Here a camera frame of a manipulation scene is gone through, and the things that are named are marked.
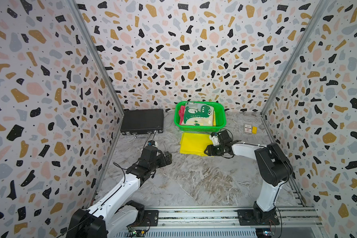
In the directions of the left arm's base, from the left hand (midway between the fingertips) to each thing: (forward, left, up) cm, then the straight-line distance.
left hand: (167, 156), depth 84 cm
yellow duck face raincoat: (+36, -33, -11) cm, 50 cm away
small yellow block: (+27, -63, -12) cm, 69 cm away
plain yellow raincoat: (+16, -17, -12) cm, 26 cm away
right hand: (+8, -25, -11) cm, 28 cm away
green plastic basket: (+35, -37, -7) cm, 52 cm away
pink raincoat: (+37, -7, -3) cm, 38 cm away
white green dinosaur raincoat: (+35, -20, -2) cm, 41 cm away
